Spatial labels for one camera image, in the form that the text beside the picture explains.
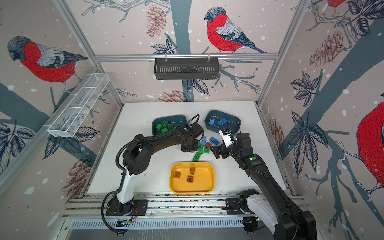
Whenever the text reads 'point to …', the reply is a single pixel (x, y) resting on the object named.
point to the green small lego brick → (206, 150)
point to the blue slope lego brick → (212, 122)
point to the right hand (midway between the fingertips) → (217, 145)
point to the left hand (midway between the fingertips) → (195, 150)
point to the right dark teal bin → (215, 120)
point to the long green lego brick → (196, 157)
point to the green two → (170, 127)
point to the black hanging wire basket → (186, 68)
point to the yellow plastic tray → (203, 179)
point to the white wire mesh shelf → (70, 117)
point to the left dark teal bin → (175, 120)
